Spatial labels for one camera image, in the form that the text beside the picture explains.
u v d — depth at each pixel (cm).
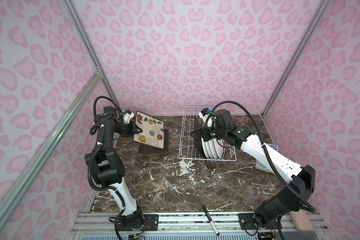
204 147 84
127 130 77
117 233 66
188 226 72
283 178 42
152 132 93
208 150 84
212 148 84
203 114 68
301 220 72
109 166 51
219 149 88
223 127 58
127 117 82
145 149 100
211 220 73
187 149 100
